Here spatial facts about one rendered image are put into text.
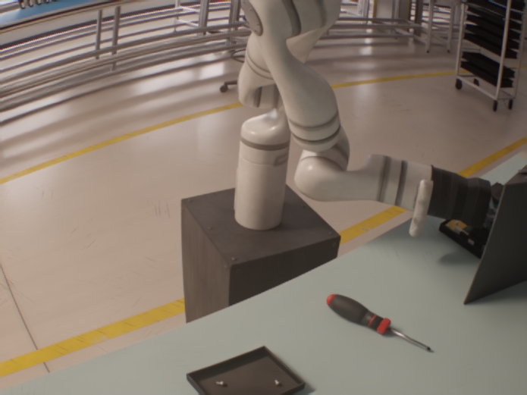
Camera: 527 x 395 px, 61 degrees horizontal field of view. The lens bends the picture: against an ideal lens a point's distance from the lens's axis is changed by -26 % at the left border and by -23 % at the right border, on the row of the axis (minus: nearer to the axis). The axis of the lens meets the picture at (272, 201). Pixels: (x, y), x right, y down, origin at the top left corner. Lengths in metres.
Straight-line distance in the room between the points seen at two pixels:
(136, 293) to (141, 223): 0.51
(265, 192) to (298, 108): 0.39
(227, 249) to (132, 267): 1.34
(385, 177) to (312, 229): 0.37
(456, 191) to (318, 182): 0.22
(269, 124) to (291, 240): 0.23
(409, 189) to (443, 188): 0.06
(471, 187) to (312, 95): 0.29
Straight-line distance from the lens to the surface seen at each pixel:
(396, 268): 0.82
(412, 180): 0.80
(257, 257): 1.05
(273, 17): 0.58
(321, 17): 0.61
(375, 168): 0.81
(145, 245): 2.50
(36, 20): 3.55
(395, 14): 7.11
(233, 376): 0.62
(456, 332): 0.74
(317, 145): 0.76
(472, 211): 0.84
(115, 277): 2.32
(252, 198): 1.08
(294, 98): 0.69
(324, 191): 0.81
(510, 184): 0.69
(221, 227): 1.12
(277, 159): 1.05
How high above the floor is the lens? 1.48
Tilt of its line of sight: 32 degrees down
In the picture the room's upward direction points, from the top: 6 degrees clockwise
